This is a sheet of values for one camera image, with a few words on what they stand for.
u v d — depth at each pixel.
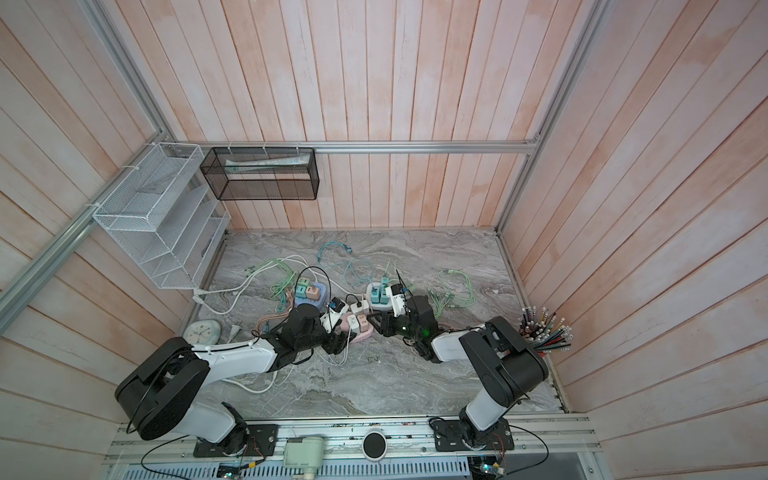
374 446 0.69
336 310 0.77
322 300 0.98
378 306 0.95
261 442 0.73
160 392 0.43
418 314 0.70
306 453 0.68
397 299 0.82
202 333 0.90
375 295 0.93
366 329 0.89
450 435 0.74
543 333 0.73
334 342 0.78
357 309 0.88
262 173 1.04
